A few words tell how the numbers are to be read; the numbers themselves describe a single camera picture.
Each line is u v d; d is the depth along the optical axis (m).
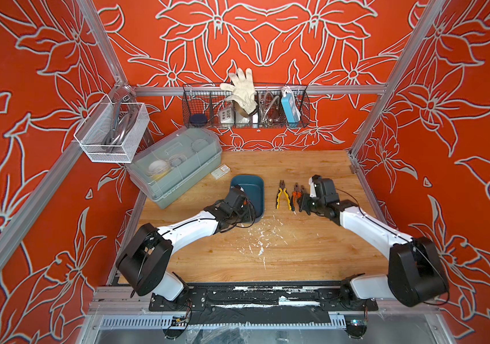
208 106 1.02
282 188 1.03
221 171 1.10
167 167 0.89
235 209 0.68
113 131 0.76
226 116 0.94
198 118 0.99
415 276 0.42
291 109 0.88
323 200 0.68
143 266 0.41
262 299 0.74
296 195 1.00
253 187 1.07
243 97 0.90
